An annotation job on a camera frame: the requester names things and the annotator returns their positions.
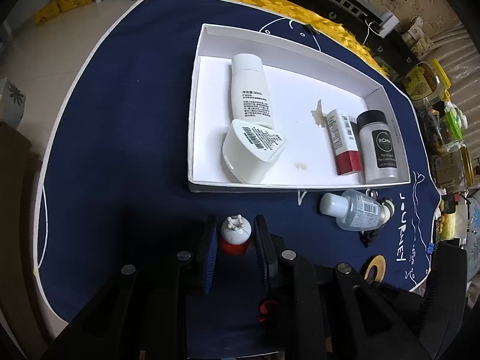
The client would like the white triangular container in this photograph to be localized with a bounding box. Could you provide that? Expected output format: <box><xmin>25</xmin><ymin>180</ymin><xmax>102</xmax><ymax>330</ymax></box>
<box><xmin>222</xmin><ymin>119</ymin><xmax>287</xmax><ymax>185</ymax></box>

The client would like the white and red tube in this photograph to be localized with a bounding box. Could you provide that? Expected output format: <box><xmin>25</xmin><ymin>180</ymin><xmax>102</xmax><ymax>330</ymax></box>
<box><xmin>326</xmin><ymin>109</ymin><xmax>362</xmax><ymax>176</ymax></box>

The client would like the RCMA powder bottle black cap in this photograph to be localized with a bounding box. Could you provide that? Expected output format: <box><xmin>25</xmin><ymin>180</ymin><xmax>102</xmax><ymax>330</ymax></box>
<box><xmin>357</xmin><ymin>110</ymin><xmax>398</xmax><ymax>185</ymax></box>

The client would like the white lotion bottle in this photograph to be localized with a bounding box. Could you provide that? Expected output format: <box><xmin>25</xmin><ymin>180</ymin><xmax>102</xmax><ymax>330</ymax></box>
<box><xmin>230</xmin><ymin>54</ymin><xmax>274</xmax><ymax>129</ymax></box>

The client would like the clear sanitizer bottle white cap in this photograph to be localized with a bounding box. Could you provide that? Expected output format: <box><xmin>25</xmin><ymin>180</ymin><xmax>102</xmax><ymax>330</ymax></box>
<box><xmin>320</xmin><ymin>189</ymin><xmax>395</xmax><ymax>233</ymax></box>

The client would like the navy blue table mat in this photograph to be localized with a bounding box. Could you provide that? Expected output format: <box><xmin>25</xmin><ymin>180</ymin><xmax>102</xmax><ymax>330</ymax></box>
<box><xmin>37</xmin><ymin>0</ymin><xmax>439</xmax><ymax>322</ymax></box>

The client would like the white cardboard tray box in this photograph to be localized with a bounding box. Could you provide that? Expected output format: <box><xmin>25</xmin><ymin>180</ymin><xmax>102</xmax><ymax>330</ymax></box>
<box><xmin>187</xmin><ymin>24</ymin><xmax>411</xmax><ymax>192</ymax></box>

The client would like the green lidded jar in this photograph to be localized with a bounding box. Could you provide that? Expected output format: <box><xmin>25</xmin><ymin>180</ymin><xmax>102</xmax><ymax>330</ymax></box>
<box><xmin>439</xmin><ymin>102</ymin><xmax>468</xmax><ymax>146</ymax></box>

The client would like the yellow lidded snack jar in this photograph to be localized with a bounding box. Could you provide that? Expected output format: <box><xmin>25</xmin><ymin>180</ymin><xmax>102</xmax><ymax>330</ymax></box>
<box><xmin>401</xmin><ymin>58</ymin><xmax>452</xmax><ymax>109</ymax></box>

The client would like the floral tissue box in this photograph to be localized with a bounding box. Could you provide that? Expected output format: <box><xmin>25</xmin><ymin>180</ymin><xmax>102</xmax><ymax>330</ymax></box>
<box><xmin>0</xmin><ymin>78</ymin><xmax>26</xmax><ymax>128</ymax></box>

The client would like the yellow floral tablecloth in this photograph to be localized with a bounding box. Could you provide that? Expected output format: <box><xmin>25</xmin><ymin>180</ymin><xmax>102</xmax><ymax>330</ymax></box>
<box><xmin>230</xmin><ymin>0</ymin><xmax>388</xmax><ymax>78</ymax></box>

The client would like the blue ball spiderman keychain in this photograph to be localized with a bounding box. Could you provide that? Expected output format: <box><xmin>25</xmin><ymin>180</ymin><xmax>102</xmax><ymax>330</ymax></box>
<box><xmin>359</xmin><ymin>229</ymin><xmax>380</xmax><ymax>248</ymax></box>

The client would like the wooden ring keychain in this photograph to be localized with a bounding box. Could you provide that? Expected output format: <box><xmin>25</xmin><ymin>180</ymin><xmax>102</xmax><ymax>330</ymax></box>
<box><xmin>364</xmin><ymin>255</ymin><xmax>386</xmax><ymax>284</ymax></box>

